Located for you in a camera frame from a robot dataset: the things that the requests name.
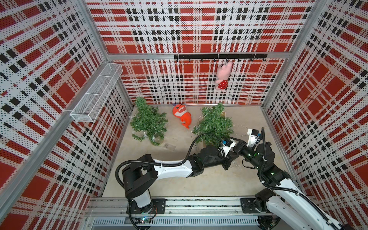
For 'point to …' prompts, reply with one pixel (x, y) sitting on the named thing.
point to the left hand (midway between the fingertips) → (240, 155)
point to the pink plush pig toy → (223, 74)
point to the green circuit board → (143, 221)
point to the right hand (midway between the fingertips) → (230, 138)
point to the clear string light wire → (144, 133)
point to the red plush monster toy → (180, 111)
